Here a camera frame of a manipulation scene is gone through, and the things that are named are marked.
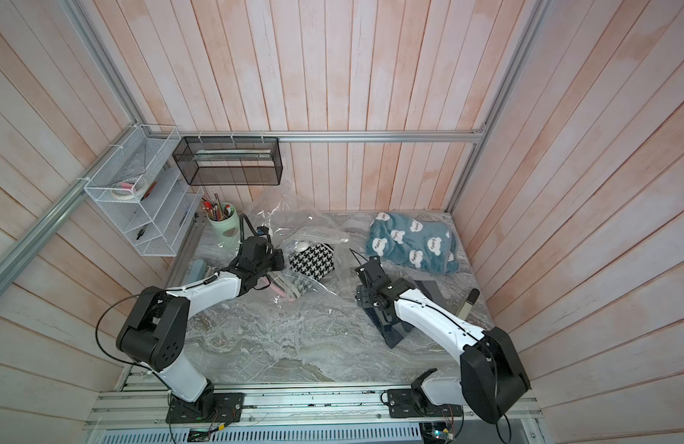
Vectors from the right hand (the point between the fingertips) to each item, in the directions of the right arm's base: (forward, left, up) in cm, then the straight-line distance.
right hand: (374, 290), depth 87 cm
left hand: (+12, +31, +2) cm, 34 cm away
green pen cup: (+24, +55, +5) cm, 60 cm away
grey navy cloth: (-11, -5, -6) cm, 14 cm away
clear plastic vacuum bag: (+21, +28, +5) cm, 36 cm away
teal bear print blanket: (+22, -21, -4) cm, 31 cm away
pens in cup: (+24, +56, +12) cm, 62 cm away
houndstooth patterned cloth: (+11, +20, 0) cm, 23 cm away
